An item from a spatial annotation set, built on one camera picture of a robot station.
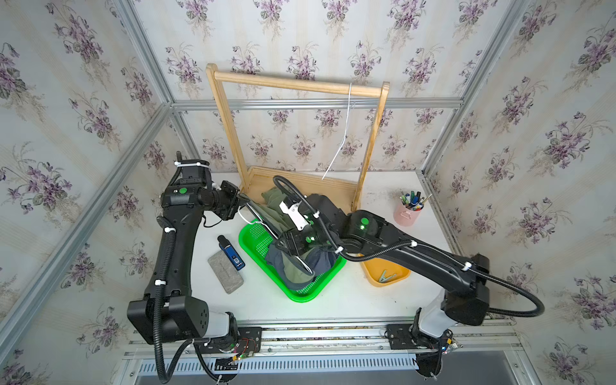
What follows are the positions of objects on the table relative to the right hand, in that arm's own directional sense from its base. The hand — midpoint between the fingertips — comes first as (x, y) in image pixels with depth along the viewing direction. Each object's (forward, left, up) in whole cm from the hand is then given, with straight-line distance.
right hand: (287, 241), depth 64 cm
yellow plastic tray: (+3, -32, -28) cm, 42 cm away
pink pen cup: (+24, -45, -23) cm, 55 cm away
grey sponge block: (+1, +24, -25) cm, 35 cm away
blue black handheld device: (+8, +24, -25) cm, 35 cm away
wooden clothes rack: (+44, -23, -27) cm, 56 cm away
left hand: (+15, +13, 0) cm, 20 cm away
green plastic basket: (+14, +16, -27) cm, 34 cm away
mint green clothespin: (0, -32, -27) cm, 42 cm away
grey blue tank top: (+4, -10, -20) cm, 23 cm away
